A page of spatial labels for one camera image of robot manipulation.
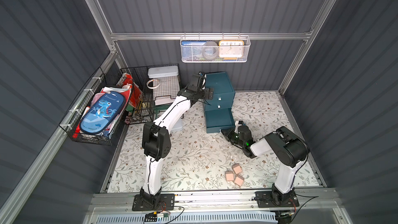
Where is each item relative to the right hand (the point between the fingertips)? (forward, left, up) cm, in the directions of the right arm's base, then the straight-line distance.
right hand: (223, 129), depth 94 cm
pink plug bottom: (-29, -6, -3) cm, 29 cm away
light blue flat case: (+4, +28, -2) cm, 29 cm away
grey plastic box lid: (+33, +40, +18) cm, 55 cm away
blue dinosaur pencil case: (-10, +54, +31) cm, 63 cm away
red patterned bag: (+27, +61, +2) cm, 67 cm away
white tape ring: (+27, +46, +17) cm, 56 cm away
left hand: (+15, +9, +18) cm, 25 cm away
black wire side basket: (+11, +65, +28) cm, 72 cm away
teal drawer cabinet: (+13, +2, -1) cm, 13 cm away
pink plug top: (-23, -6, -3) cm, 24 cm away
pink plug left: (-26, -2, -4) cm, 26 cm away
